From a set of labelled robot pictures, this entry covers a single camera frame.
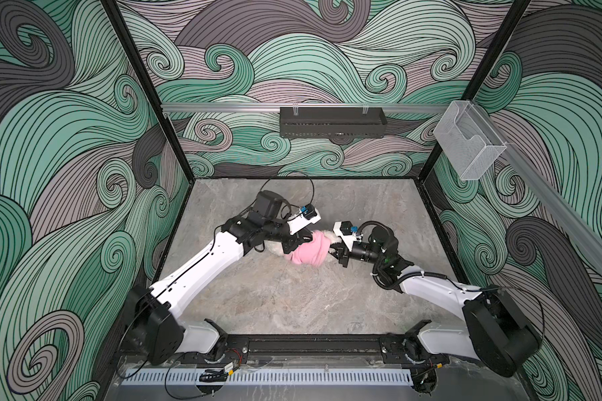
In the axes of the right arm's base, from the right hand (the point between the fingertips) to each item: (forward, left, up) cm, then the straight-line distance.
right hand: (321, 241), depth 76 cm
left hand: (0, +3, +4) cm, 5 cm away
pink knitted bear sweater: (-6, +3, +3) cm, 7 cm away
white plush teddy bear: (-4, +14, +2) cm, 15 cm away
